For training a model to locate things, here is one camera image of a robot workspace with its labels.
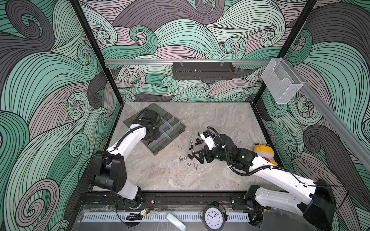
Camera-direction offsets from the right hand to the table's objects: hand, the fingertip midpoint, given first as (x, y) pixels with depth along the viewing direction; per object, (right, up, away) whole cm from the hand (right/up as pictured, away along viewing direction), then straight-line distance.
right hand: (197, 152), depth 74 cm
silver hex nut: (-4, -11, +11) cm, 16 cm away
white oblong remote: (-10, -30, -10) cm, 33 cm away
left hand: (-25, +7, +13) cm, 29 cm away
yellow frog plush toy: (+42, -2, +10) cm, 43 cm away
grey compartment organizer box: (-17, +10, +25) cm, 32 cm away
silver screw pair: (+1, -12, +11) cm, 17 cm away
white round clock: (+7, -29, -7) cm, 31 cm away
